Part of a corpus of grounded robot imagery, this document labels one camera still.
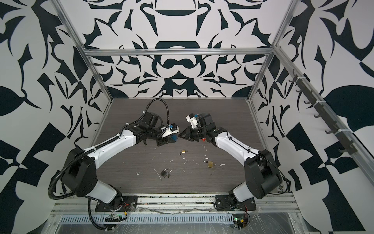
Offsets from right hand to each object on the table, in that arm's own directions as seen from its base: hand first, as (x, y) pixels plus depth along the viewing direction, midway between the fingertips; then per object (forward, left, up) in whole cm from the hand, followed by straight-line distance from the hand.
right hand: (179, 135), depth 79 cm
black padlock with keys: (-14, +8, -18) cm, 24 cm away
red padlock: (-8, -12, +9) cm, 17 cm away
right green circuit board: (-36, -29, -19) cm, 50 cm away
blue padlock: (+1, +2, -2) cm, 4 cm away
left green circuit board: (-35, +29, -16) cm, 48 cm away
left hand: (+3, +3, -3) cm, 5 cm away
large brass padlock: (-9, -17, -18) cm, 27 cm away
